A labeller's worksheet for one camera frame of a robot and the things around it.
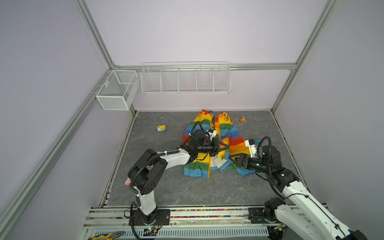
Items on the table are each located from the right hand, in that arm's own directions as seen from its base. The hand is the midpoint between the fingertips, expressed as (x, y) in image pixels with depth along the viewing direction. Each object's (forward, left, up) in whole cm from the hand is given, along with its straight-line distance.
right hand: (232, 159), depth 75 cm
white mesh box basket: (+47, +71, +8) cm, 86 cm away
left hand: (+5, 0, +1) cm, 5 cm away
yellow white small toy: (+31, +44, -13) cm, 55 cm away
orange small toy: (+40, -16, -15) cm, 46 cm away
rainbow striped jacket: (+33, +2, -15) cm, 36 cm away
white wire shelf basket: (+52, +32, +14) cm, 63 cm away
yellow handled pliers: (-31, +59, -15) cm, 69 cm away
